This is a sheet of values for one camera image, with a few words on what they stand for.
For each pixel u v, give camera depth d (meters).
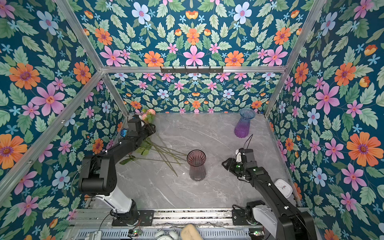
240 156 0.69
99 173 0.47
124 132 1.02
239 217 0.73
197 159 0.74
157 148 0.99
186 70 0.92
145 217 0.74
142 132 0.81
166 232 0.70
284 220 0.40
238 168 0.71
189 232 0.66
